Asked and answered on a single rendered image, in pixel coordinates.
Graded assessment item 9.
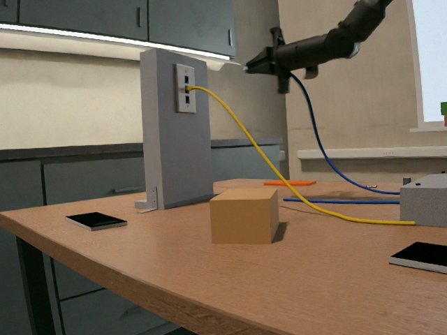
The orange flat rectangular block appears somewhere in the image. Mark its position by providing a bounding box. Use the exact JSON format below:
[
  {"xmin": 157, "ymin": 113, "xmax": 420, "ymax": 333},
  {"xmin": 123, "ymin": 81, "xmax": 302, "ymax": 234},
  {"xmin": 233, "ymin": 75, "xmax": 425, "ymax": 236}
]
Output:
[{"xmin": 264, "ymin": 181, "xmax": 316, "ymax": 186}]

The yellow cable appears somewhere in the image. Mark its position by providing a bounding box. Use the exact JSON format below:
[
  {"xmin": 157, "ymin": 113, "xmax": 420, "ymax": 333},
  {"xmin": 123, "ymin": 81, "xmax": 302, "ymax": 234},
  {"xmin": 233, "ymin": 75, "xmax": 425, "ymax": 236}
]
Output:
[{"xmin": 192, "ymin": 87, "xmax": 416, "ymax": 225}]

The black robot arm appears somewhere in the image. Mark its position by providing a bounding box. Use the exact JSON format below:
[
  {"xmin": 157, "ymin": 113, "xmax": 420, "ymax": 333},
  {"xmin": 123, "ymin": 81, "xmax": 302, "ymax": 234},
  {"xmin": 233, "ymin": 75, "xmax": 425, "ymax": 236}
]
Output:
[{"xmin": 297, "ymin": 0, "xmax": 393, "ymax": 79}]

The white wall plate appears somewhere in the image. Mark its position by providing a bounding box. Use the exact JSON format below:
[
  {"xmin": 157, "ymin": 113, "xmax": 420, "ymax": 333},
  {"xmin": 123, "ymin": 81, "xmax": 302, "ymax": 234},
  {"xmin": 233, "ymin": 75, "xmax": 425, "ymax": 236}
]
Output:
[{"xmin": 175, "ymin": 64, "xmax": 196, "ymax": 113}]

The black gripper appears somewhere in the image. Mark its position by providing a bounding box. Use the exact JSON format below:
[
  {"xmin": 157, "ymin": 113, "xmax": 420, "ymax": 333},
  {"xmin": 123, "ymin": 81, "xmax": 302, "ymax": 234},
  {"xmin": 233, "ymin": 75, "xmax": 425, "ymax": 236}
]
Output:
[{"xmin": 247, "ymin": 26, "xmax": 306, "ymax": 94}]

